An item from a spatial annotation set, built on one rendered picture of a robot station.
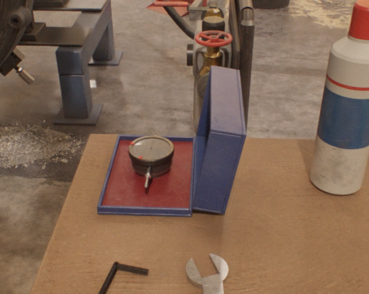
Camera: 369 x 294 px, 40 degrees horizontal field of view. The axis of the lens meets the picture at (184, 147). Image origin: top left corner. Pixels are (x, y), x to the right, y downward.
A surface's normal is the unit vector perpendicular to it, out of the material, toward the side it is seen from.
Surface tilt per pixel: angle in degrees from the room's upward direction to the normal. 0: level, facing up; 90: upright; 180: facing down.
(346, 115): 90
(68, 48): 0
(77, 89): 90
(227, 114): 9
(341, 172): 90
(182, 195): 0
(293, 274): 0
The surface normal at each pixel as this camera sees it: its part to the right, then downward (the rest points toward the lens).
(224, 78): 0.16, -0.82
